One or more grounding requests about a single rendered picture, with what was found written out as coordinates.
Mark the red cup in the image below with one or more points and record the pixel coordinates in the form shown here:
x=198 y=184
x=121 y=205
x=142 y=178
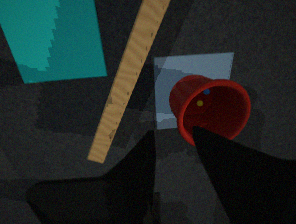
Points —
x=225 y=111

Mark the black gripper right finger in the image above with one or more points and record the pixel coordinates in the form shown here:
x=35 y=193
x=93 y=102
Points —
x=254 y=187

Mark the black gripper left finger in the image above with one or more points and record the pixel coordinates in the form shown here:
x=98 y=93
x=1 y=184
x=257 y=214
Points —
x=126 y=192

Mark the tan wooden flat bar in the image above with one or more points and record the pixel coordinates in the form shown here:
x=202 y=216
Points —
x=146 y=25

